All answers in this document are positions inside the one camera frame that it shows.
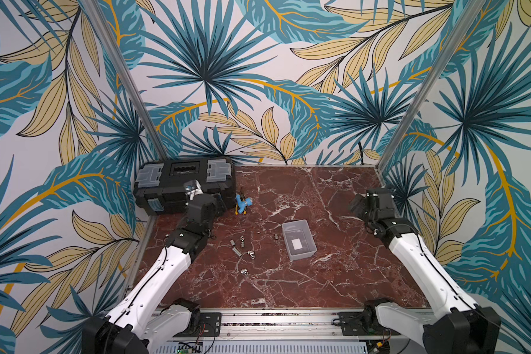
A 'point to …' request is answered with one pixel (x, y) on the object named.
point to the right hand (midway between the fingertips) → (361, 206)
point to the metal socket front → (244, 271)
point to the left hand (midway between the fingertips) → (215, 203)
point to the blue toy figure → (241, 203)
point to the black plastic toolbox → (159, 186)
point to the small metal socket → (242, 238)
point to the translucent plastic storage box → (299, 239)
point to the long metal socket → (233, 243)
